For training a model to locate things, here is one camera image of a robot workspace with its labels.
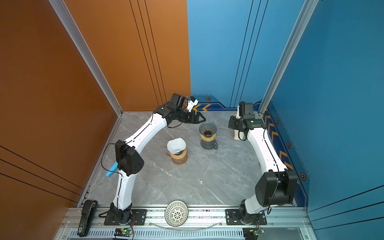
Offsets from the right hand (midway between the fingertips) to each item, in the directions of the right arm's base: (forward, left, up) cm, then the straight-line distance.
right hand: (232, 122), depth 84 cm
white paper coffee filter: (-10, +32, -9) cm, 35 cm away
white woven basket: (-42, +31, -21) cm, 56 cm away
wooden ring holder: (-1, +9, -11) cm, 15 cm away
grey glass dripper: (+3, +14, -10) cm, 17 cm away
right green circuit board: (-50, -6, -24) cm, 55 cm away
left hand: (+1, +17, +2) cm, 17 cm away
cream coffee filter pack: (+4, -7, -17) cm, 19 cm away
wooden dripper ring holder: (-15, +32, -13) cm, 37 cm away
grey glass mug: (-3, +13, -12) cm, 18 cm away
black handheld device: (-42, +73, -18) cm, 87 cm away
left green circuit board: (-49, +56, -23) cm, 78 cm away
